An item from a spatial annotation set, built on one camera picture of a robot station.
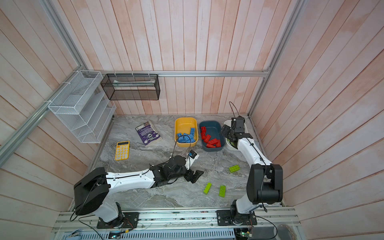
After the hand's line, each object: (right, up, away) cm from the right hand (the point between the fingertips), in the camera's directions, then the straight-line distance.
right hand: (227, 130), depth 92 cm
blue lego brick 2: (-26, -5, +10) cm, 28 cm away
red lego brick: (-13, -5, +10) cm, 17 cm away
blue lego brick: (-21, -1, +16) cm, 26 cm away
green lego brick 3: (-4, -34, -8) cm, 36 cm away
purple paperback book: (-53, -3, +14) cm, 55 cm away
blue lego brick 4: (-21, -7, +12) cm, 25 cm away
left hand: (-19, -21, -12) cm, 32 cm away
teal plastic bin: (-3, 0, +19) cm, 19 cm away
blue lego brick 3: (-31, -3, +13) cm, 33 cm away
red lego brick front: (-10, -11, +7) cm, 16 cm away
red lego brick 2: (-9, -5, +13) cm, 17 cm away
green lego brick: (+4, -24, -2) cm, 24 cm away
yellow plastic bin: (-28, +4, +21) cm, 35 cm away
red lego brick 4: (-3, -10, +9) cm, 14 cm away
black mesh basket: (-59, +27, -3) cm, 64 cm away
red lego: (-13, 0, +16) cm, 20 cm away
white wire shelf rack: (-77, +11, -11) cm, 79 cm away
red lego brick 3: (-7, -8, +9) cm, 14 cm away
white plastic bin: (+2, -10, +4) cm, 11 cm away
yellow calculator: (-68, -14, +7) cm, 70 cm away
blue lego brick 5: (-29, -7, +11) cm, 32 cm away
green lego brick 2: (-14, -32, -10) cm, 36 cm away
